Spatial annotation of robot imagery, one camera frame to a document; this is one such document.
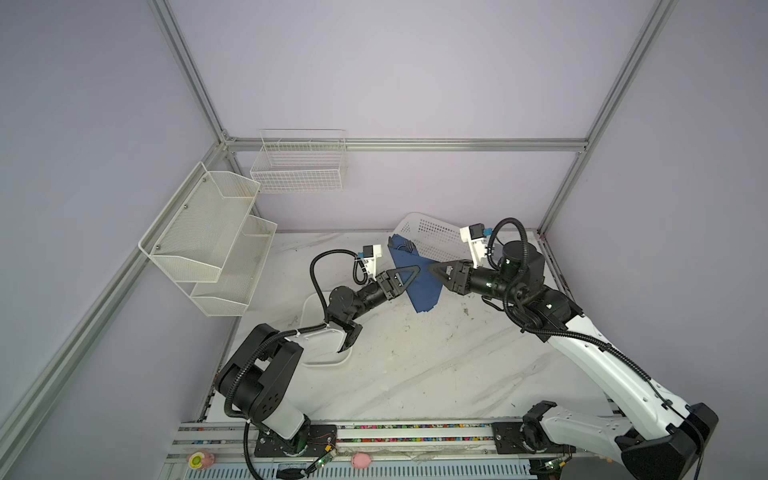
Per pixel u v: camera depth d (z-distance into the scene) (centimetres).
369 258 71
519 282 51
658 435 39
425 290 69
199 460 67
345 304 62
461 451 73
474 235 59
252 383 46
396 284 69
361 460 69
